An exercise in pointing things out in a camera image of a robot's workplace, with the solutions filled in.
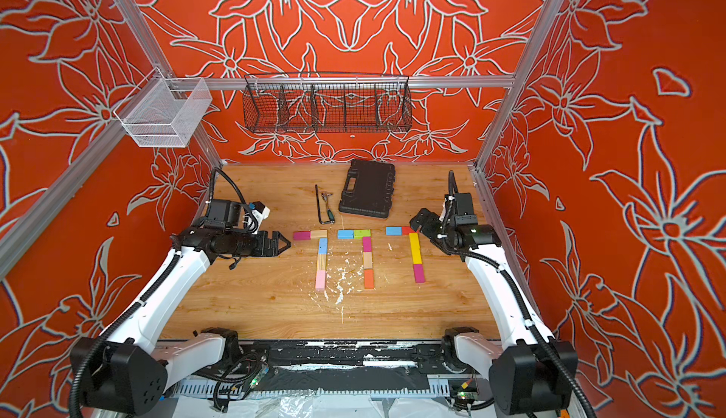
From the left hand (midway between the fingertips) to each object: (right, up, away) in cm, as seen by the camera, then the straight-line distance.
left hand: (277, 242), depth 79 cm
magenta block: (+3, -1, +18) cm, 18 cm away
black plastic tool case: (+27, +15, +28) cm, 42 cm away
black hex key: (+8, +8, +25) cm, 27 cm away
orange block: (+27, -13, +8) cm, 31 cm away
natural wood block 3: (+26, -8, +11) cm, 30 cm away
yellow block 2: (+43, -6, +13) cm, 45 cm away
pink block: (+12, -13, +6) cm, 19 cm away
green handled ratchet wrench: (+13, +6, +23) cm, 27 cm away
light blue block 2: (+36, 0, +19) cm, 41 cm away
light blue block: (+18, -1, +18) cm, 26 cm away
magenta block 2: (+26, -4, +16) cm, 31 cm away
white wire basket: (-42, +41, +12) cm, 60 cm away
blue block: (+11, -4, +15) cm, 19 cm away
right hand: (+42, +5, 0) cm, 42 cm away
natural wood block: (+9, -1, +19) cm, 21 cm away
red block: (+40, +1, +19) cm, 45 cm away
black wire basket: (+11, +47, +21) cm, 53 cm away
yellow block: (+43, -3, +16) cm, 46 cm away
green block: (+24, -1, +18) cm, 30 cm away
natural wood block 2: (+11, -9, +11) cm, 18 cm away
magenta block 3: (+43, -12, +9) cm, 45 cm away
